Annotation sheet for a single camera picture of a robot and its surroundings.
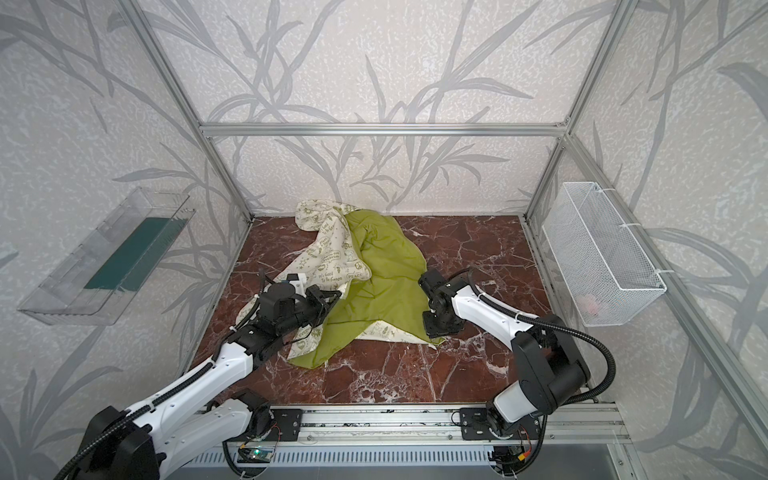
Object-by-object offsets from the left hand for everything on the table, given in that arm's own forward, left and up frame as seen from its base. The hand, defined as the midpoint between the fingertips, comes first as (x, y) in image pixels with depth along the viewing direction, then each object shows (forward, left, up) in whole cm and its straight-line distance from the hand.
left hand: (347, 284), depth 79 cm
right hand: (-5, -24, -14) cm, 29 cm away
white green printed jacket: (+16, -6, -16) cm, 23 cm away
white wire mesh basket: (-7, -57, +18) cm, 60 cm away
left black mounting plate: (-30, +14, -18) cm, 37 cm away
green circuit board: (-36, +19, -19) cm, 45 cm away
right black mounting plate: (-30, -33, -17) cm, 48 cm away
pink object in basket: (-6, -61, +3) cm, 61 cm away
